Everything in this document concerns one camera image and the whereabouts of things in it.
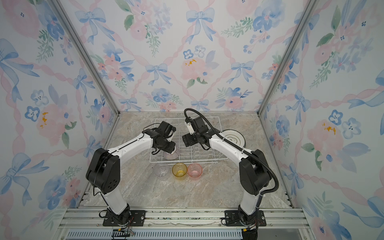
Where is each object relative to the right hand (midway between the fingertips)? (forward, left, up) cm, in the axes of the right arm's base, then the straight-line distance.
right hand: (189, 135), depth 89 cm
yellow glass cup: (-16, +6, -13) cm, 22 cm away
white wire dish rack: (-5, -2, -12) cm, 13 cm away
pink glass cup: (-16, -3, -13) cm, 21 cm away
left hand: (-4, +11, -6) cm, 13 cm away
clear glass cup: (-17, +17, -14) cm, 27 cm away
